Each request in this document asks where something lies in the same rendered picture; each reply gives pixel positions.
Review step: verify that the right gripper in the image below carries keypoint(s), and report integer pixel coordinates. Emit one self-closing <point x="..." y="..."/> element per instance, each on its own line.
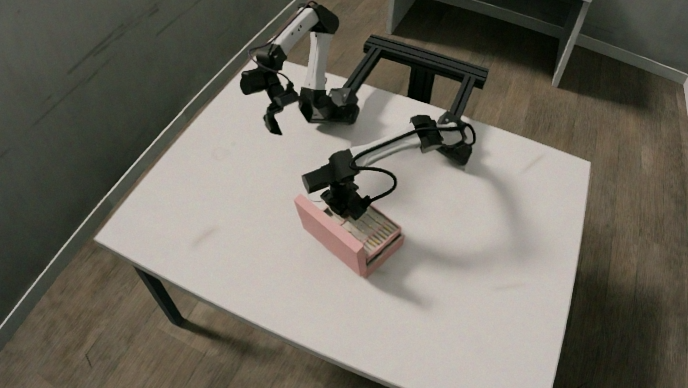
<point x="274" y="128"/>

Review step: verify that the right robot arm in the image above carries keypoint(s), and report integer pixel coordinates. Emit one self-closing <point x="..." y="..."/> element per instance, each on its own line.
<point x="274" y="54"/>

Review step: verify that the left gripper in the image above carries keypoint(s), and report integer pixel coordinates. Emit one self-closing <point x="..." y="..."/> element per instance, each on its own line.
<point x="331" y="197"/>

